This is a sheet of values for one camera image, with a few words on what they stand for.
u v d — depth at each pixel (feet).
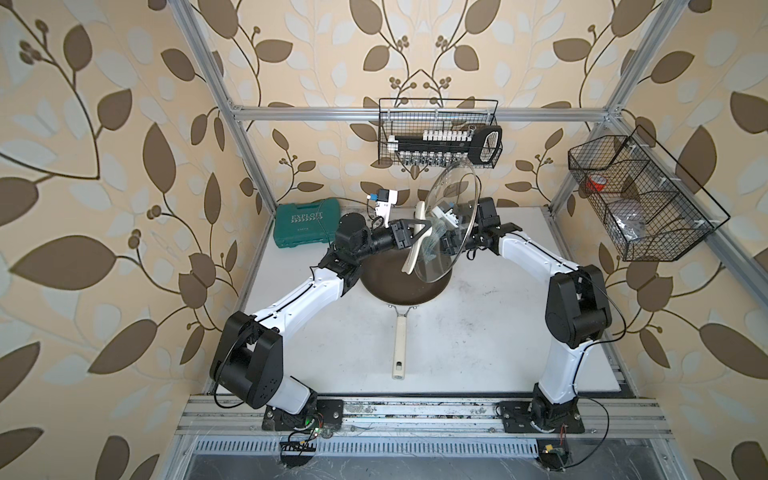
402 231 2.14
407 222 2.18
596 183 2.66
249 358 1.42
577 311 1.65
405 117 2.99
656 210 2.37
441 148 2.79
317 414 2.42
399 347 2.47
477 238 2.35
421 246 2.27
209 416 2.51
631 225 2.37
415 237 2.22
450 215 2.58
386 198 2.21
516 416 2.41
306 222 3.66
